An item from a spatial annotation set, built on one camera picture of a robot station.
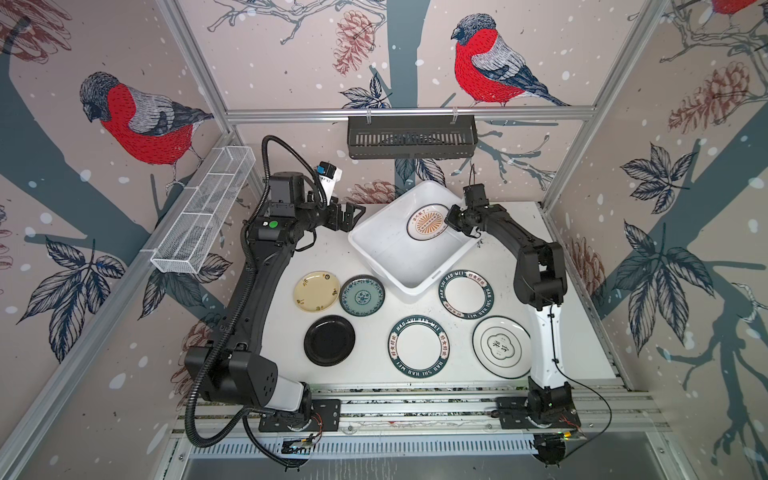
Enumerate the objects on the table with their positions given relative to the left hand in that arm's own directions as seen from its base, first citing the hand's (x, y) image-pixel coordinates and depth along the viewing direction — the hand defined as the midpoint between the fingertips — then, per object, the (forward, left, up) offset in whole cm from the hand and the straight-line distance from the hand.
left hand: (348, 202), depth 73 cm
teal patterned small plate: (-7, -1, -35) cm, 36 cm away
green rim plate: (-7, -35, -36) cm, 50 cm away
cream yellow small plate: (-4, +14, -37) cm, 40 cm away
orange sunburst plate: (+21, -25, -31) cm, 45 cm away
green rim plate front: (-23, -19, -37) cm, 47 cm away
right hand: (+18, -30, -27) cm, 45 cm away
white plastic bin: (+5, -20, -36) cm, 42 cm away
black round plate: (-21, +8, -37) cm, 43 cm away
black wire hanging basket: (+40, -19, -6) cm, 44 cm away
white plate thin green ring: (-24, -43, -36) cm, 61 cm away
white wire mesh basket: (-8, +39, -6) cm, 41 cm away
